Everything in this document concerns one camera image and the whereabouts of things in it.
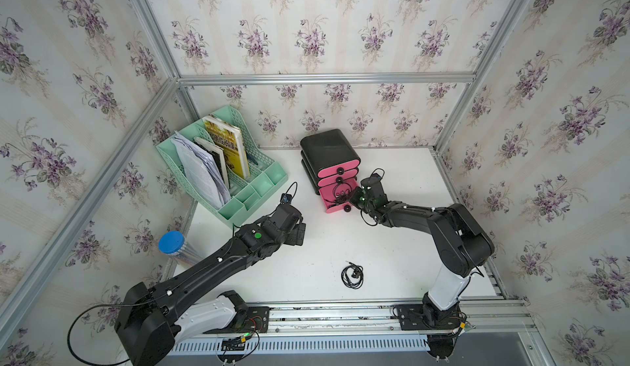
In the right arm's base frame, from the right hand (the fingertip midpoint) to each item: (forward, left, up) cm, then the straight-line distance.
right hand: (349, 193), depth 96 cm
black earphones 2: (-30, 0, -6) cm, 30 cm away
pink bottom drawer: (0, +8, -3) cm, 9 cm away
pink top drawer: (+5, +4, +9) cm, 11 cm away
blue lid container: (-28, +53, +14) cm, 62 cm away
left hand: (-19, +20, +6) cm, 28 cm away
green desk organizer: (+7, +34, +1) cm, 35 cm away
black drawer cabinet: (+5, +7, +11) cm, 14 cm away
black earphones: (+2, +3, -2) cm, 4 cm away
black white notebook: (+7, +50, +14) cm, 53 cm away
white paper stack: (-6, +50, +21) cm, 54 cm away
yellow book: (+12, +45, +17) cm, 50 cm away
